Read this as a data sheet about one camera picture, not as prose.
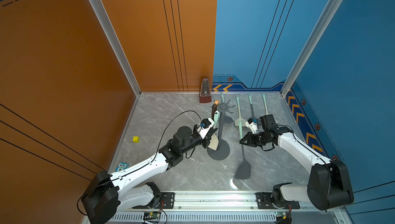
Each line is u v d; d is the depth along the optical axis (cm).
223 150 92
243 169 78
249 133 75
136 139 92
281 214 72
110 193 40
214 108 61
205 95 111
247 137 79
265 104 112
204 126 60
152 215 72
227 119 103
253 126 79
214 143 77
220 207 73
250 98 116
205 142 63
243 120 102
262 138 71
